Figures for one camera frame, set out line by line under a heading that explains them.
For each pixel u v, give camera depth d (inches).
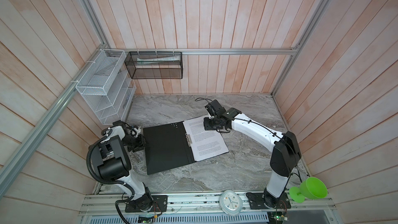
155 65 40.9
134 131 33.1
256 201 28.8
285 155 18.2
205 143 37.1
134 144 31.9
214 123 25.4
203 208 28.8
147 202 26.8
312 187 25.1
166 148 35.7
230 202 28.2
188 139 37.5
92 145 18.1
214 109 26.4
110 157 19.3
